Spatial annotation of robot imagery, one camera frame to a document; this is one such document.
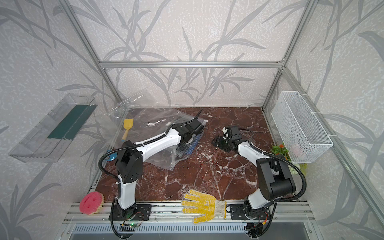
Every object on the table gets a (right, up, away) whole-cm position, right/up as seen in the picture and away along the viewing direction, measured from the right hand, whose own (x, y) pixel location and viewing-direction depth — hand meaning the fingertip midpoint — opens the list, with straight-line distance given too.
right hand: (214, 142), depth 92 cm
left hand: (-18, +3, -2) cm, 18 cm away
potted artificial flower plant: (+33, -2, -15) cm, 37 cm away
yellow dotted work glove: (-5, -30, -17) cm, 35 cm away
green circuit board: (-41, -37, -22) cm, 59 cm away
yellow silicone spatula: (-62, +11, +17) cm, 65 cm away
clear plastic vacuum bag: (-56, +15, +17) cm, 60 cm away
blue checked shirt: (-18, -5, +2) cm, 18 cm away
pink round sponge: (-63, -28, -18) cm, 71 cm away
